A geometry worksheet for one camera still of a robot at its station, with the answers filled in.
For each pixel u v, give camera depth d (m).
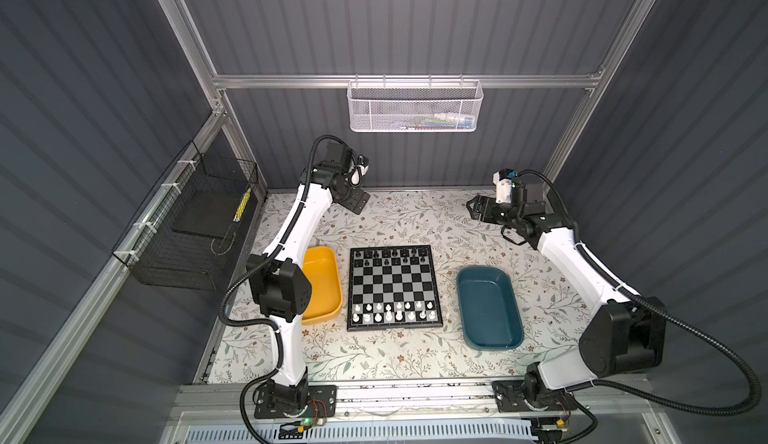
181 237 0.71
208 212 0.76
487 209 0.75
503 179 0.75
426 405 0.74
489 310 0.89
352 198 0.79
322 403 0.72
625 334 0.42
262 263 0.48
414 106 1.11
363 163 0.79
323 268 0.99
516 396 0.74
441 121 0.91
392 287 0.92
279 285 0.51
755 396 0.36
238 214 0.76
